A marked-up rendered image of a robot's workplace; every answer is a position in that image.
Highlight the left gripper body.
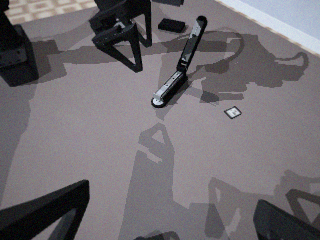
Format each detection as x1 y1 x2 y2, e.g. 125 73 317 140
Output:
89 0 149 44

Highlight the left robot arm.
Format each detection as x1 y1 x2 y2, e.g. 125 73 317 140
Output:
0 0 184 72

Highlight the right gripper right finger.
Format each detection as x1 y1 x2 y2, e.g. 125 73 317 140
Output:
253 199 320 240

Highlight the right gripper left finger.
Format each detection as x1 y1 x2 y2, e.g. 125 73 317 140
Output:
0 180 90 240

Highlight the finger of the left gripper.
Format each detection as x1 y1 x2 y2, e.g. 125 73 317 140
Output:
118 0 152 48
94 23 143 73

